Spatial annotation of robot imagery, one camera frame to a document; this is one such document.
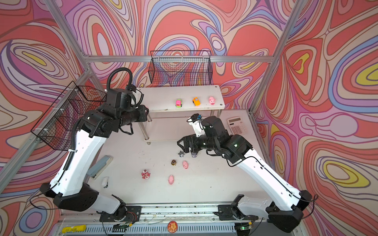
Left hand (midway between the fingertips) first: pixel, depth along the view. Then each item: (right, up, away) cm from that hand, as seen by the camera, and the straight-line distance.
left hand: (149, 110), depth 65 cm
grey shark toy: (+13, -25, +27) cm, 39 cm away
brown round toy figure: (+8, -30, +23) cm, 39 cm away
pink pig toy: (+15, -31, +23) cm, 42 cm away
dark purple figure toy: (+21, -26, +25) cm, 42 cm away
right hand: (+17, -16, -1) cm, 23 cm away
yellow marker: (-34, -55, +3) cm, 65 cm away
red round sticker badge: (+10, -56, +4) cm, 57 cm away
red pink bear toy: (-7, -36, +17) cm, 40 cm away
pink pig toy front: (+8, -38, +17) cm, 43 cm away
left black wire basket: (-46, -8, +4) cm, 47 cm away
